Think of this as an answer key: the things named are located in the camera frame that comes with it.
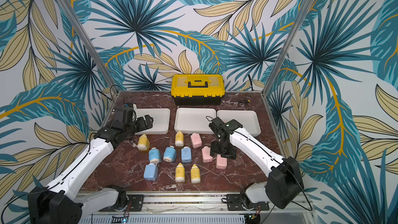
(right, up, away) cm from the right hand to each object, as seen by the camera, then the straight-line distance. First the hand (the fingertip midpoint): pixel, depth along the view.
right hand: (219, 156), depth 78 cm
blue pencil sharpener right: (-17, 0, +4) cm, 18 cm away
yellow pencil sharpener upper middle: (-21, +7, +9) cm, 24 cm away
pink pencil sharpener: (+1, -4, +2) cm, 4 cm away
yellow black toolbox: (-11, +36, +20) cm, 42 cm away
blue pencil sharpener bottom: (-34, -7, -1) cm, 35 cm away
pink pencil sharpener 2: (-6, -2, +4) cm, 7 cm away
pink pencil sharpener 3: (-12, +6, +9) cm, 16 cm away
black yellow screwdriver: (+25, +29, +35) cm, 52 cm away
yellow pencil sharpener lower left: (-19, -7, -3) cm, 21 cm away
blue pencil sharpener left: (-33, -1, +3) cm, 34 cm away
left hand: (-38, +16, +2) cm, 41 cm away
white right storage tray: (+24, +17, +27) cm, 40 cm away
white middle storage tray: (-14, +16, +21) cm, 30 cm away
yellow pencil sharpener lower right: (-12, -8, -4) cm, 15 cm away
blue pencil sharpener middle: (-25, 0, +4) cm, 26 cm away
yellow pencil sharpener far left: (-40, +5, +6) cm, 41 cm away
